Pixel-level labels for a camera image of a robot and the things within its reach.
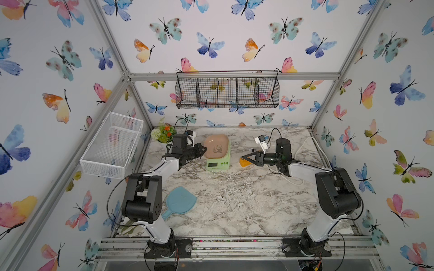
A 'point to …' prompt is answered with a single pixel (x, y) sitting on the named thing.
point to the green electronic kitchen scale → (221, 164)
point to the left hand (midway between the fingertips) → (208, 146)
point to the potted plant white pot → (165, 132)
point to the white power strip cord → (295, 156)
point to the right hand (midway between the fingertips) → (246, 157)
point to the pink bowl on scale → (217, 145)
